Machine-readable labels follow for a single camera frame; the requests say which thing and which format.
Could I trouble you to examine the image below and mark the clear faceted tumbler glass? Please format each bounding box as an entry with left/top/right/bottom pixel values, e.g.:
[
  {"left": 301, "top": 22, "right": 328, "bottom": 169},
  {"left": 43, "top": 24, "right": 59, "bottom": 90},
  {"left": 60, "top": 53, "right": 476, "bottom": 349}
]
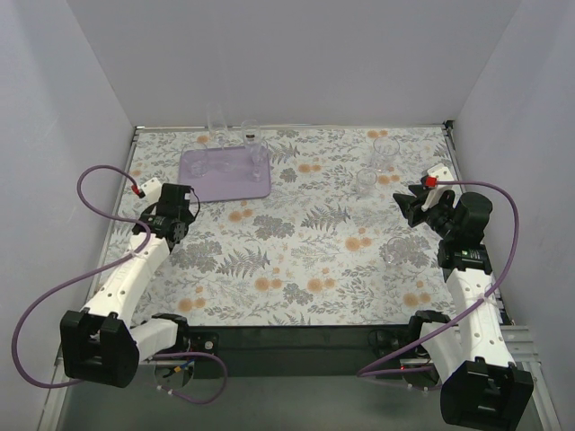
[{"left": 184, "top": 143, "right": 209, "bottom": 178}]

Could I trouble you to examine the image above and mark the small clear shot glass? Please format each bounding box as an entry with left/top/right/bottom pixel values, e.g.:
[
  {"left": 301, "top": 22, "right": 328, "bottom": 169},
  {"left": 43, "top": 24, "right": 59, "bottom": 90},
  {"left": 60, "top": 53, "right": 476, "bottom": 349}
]
[{"left": 217, "top": 152, "right": 236, "bottom": 172}]

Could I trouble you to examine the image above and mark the clear plain drinking glass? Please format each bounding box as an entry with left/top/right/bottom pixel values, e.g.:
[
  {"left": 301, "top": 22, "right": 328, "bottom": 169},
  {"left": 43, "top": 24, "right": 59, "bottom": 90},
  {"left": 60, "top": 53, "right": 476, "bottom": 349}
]
[{"left": 207, "top": 103, "right": 229, "bottom": 150}]

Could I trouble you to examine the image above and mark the clear champagne flute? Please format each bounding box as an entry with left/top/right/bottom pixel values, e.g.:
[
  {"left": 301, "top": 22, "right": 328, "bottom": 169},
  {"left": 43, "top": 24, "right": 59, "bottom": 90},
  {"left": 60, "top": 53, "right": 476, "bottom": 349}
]
[{"left": 241, "top": 119, "right": 265, "bottom": 181}]

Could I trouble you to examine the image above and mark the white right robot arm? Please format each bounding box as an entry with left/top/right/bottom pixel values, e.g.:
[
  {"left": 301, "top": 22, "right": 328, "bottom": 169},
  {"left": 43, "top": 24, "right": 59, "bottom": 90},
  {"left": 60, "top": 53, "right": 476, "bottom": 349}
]
[{"left": 394, "top": 185, "right": 534, "bottom": 430}]

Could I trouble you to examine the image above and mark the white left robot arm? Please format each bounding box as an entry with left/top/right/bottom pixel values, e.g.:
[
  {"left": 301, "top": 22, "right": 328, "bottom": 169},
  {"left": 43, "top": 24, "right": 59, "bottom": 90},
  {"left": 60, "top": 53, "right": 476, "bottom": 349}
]
[{"left": 59, "top": 183, "right": 199, "bottom": 388}]

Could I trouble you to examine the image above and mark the lilac plastic tray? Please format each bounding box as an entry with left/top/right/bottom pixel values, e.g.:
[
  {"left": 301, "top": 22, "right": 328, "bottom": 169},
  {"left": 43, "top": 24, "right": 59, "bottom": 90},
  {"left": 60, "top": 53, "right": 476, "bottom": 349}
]
[{"left": 177, "top": 145, "right": 271, "bottom": 203}]

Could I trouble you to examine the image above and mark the clear small tumbler glass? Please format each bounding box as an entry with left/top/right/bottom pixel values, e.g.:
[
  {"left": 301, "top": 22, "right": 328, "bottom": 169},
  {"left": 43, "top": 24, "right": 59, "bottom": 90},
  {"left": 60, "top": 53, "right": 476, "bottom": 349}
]
[{"left": 355, "top": 168, "right": 377, "bottom": 197}]

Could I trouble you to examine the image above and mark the clear tall tumbler glass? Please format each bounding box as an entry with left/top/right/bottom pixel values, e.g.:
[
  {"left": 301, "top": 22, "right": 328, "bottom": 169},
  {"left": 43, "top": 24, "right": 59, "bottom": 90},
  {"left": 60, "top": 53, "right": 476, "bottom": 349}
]
[{"left": 371, "top": 136, "right": 399, "bottom": 172}]

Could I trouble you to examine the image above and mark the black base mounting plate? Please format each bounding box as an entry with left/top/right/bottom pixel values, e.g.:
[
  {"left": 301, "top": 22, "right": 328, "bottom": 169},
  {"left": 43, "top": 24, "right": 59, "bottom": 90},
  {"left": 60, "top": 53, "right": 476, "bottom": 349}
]
[{"left": 184, "top": 324, "right": 416, "bottom": 379}]

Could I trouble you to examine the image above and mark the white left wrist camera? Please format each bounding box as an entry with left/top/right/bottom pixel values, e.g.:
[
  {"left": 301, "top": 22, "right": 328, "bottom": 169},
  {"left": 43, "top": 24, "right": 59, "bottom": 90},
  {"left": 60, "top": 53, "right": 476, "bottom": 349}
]
[{"left": 131, "top": 178, "right": 163, "bottom": 205}]

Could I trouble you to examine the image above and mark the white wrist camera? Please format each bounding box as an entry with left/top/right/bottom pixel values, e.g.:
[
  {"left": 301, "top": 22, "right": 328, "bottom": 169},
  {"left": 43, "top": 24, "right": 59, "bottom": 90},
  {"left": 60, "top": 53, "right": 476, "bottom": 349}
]
[
  {"left": 131, "top": 178, "right": 163, "bottom": 205},
  {"left": 421, "top": 163, "right": 455, "bottom": 212}
]

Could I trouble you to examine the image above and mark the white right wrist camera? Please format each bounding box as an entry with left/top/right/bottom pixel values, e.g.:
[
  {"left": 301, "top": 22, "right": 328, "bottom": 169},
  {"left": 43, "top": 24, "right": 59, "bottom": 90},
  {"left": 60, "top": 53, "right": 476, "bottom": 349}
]
[{"left": 421, "top": 163, "right": 455, "bottom": 212}]

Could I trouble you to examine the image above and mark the aluminium frame rail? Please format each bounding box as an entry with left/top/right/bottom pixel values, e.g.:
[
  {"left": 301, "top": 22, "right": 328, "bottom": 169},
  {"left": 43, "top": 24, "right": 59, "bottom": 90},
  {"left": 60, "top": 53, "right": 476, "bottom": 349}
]
[{"left": 56, "top": 327, "right": 540, "bottom": 367}]

